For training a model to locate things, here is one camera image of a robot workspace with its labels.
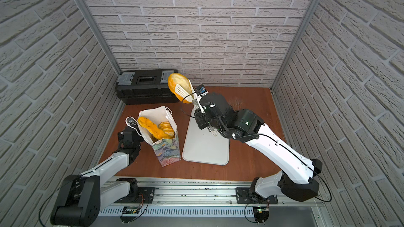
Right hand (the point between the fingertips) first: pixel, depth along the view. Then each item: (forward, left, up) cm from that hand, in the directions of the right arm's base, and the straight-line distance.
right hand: (200, 110), depth 62 cm
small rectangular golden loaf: (+5, +19, -22) cm, 29 cm away
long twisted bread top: (+1, +24, -15) cm, 28 cm away
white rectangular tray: (0, +1, -36) cm, 36 cm away
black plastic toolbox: (+35, +35, -19) cm, 53 cm away
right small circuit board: (-33, -25, -38) cm, 56 cm away
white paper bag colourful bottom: (-7, +18, -24) cm, 30 cm away
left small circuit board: (-28, +37, -39) cm, 60 cm away
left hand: (+10, +39, -26) cm, 48 cm away
